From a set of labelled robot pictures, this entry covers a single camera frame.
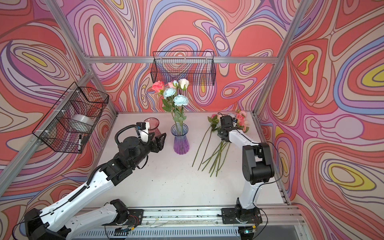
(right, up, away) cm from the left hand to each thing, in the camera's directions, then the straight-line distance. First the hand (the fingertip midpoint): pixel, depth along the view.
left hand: (162, 133), depth 71 cm
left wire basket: (-45, +4, 0) cm, 45 cm away
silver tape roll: (-41, +7, +3) cm, 41 cm away
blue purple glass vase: (+7, -6, +20) cm, 22 cm away
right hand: (+37, -4, +28) cm, 46 cm away
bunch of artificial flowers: (+30, -12, +27) cm, 42 cm away
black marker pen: (-41, -5, +1) cm, 41 cm away
